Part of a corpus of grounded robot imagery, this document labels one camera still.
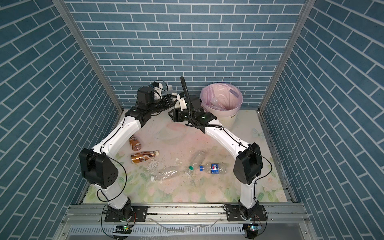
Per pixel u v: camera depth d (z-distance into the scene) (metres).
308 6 0.71
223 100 1.05
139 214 0.74
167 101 0.71
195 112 0.62
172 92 0.77
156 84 0.73
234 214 0.74
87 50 0.86
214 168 0.84
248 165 0.49
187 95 0.69
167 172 0.85
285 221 0.76
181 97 0.71
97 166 0.45
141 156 0.89
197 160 0.96
